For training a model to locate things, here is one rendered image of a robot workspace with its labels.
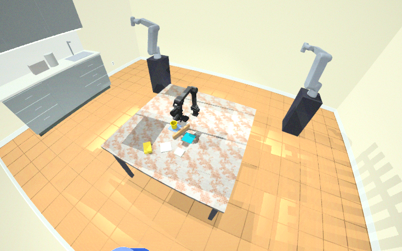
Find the yellow block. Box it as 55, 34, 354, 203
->
143, 141, 152, 154

